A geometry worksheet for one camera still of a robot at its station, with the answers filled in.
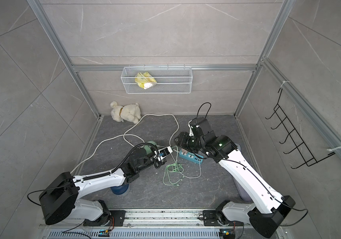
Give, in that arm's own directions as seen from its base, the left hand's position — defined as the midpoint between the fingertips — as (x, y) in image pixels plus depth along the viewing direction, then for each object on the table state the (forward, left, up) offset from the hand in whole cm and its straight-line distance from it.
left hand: (172, 144), depth 74 cm
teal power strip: (+5, -7, -19) cm, 21 cm away
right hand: (-3, -3, +6) cm, 7 cm away
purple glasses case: (-19, -38, -21) cm, 48 cm away
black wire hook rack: (-9, -57, +7) cm, 59 cm away
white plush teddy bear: (+39, +31, -15) cm, 51 cm away
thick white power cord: (+24, +33, -23) cm, 47 cm away
